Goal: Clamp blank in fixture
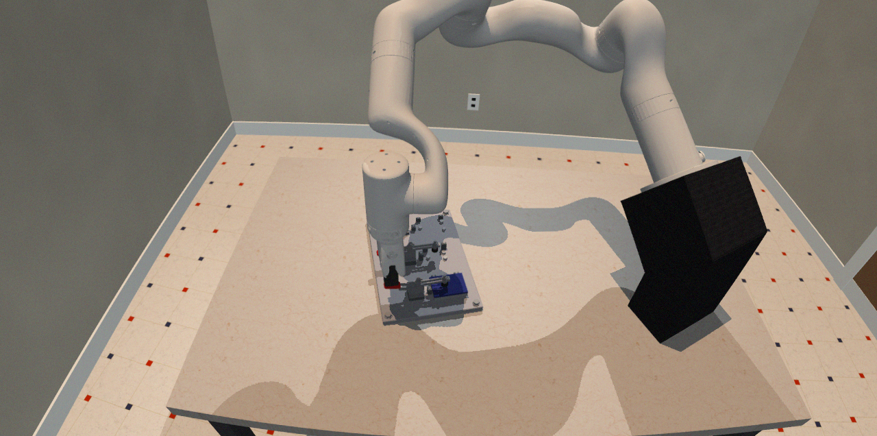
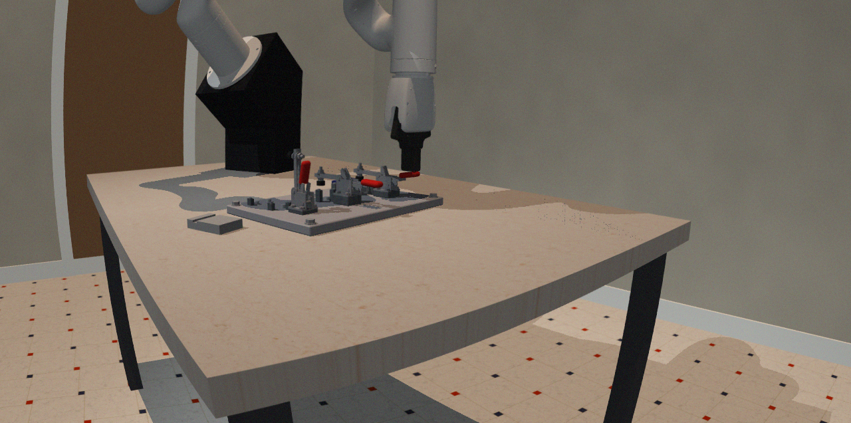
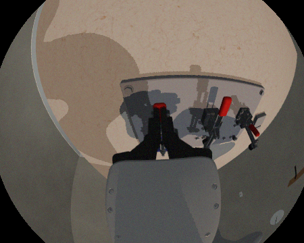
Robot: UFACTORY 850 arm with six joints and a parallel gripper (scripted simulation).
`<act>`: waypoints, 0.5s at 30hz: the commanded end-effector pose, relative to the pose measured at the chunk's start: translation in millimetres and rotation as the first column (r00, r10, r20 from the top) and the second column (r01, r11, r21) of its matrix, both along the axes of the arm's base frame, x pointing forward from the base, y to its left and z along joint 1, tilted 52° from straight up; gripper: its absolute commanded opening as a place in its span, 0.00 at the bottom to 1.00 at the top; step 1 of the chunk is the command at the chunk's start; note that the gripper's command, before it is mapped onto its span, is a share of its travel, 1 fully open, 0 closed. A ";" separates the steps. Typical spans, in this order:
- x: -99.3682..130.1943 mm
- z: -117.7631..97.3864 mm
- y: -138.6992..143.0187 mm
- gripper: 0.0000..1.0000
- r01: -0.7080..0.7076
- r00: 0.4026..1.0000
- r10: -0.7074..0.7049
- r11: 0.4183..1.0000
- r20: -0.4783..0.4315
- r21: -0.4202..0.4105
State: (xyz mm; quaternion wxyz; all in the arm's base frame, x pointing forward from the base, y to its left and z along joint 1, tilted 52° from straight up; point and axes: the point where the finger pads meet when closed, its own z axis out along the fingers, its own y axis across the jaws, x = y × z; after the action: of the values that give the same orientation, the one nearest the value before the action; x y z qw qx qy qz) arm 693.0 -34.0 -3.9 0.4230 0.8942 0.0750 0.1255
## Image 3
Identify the grey toggle clamp with red handle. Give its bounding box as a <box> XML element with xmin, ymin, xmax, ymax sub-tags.
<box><xmin>201</xmin><ymin>97</ymin><xmax>232</xmax><ymax>149</ymax></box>
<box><xmin>236</xmin><ymin>107</ymin><xmax>260</xmax><ymax>151</ymax></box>
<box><xmin>151</xmin><ymin>103</ymin><xmax>170</xmax><ymax>157</ymax></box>

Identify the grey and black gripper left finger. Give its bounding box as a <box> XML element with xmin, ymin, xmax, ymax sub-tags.
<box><xmin>112</xmin><ymin>108</ymin><xmax>161</xmax><ymax>164</ymax></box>

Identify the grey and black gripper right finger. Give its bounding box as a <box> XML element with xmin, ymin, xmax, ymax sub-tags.
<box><xmin>160</xmin><ymin>107</ymin><xmax>212</xmax><ymax>159</ymax></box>

